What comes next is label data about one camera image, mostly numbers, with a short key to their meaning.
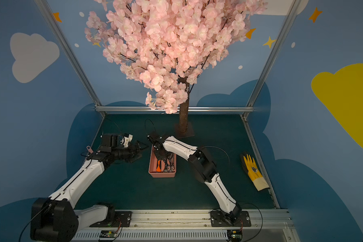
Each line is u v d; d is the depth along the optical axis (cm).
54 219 39
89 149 101
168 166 92
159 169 91
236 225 71
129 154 72
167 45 51
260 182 86
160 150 70
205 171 57
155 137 77
